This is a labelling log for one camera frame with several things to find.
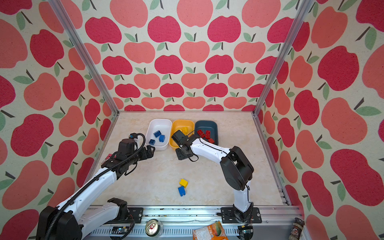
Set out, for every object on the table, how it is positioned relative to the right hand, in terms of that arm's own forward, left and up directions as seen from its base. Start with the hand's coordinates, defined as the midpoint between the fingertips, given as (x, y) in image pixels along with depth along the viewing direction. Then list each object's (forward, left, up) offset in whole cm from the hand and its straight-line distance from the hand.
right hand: (185, 153), depth 90 cm
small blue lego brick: (+10, +25, -5) cm, 27 cm away
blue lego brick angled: (+16, +22, -4) cm, 28 cm away
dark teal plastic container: (+27, -9, -5) cm, 29 cm away
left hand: (-3, +19, +7) cm, 20 cm away
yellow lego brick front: (-16, -1, -5) cm, 17 cm away
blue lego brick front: (-20, -1, -5) cm, 21 cm away
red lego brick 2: (+21, -13, -6) cm, 26 cm away
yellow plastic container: (+24, +9, -3) cm, 26 cm away
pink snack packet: (-5, +49, -4) cm, 50 cm away
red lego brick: (+20, -9, -4) cm, 22 cm away
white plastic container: (+25, +20, -4) cm, 32 cm away
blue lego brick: (+13, +18, -4) cm, 23 cm away
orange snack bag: (-37, -19, -4) cm, 41 cm away
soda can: (-39, +8, +4) cm, 40 cm away
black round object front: (-35, -35, -10) cm, 50 cm away
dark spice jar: (-32, -56, -4) cm, 65 cm away
